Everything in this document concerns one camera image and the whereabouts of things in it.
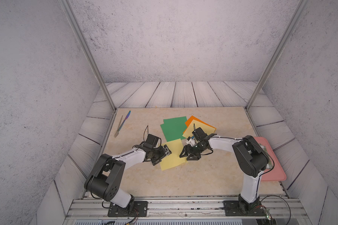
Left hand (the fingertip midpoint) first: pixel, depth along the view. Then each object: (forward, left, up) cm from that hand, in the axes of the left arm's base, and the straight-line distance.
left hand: (169, 156), depth 89 cm
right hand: (-1, -9, -1) cm, 9 cm away
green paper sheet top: (+30, -4, -3) cm, 30 cm away
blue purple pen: (+36, +35, -3) cm, 51 cm away
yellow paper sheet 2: (+29, -20, -5) cm, 35 cm away
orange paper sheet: (+31, -16, -3) cm, 35 cm away
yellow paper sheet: (0, -3, -5) cm, 6 cm away
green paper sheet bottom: (+25, -3, -4) cm, 25 cm away
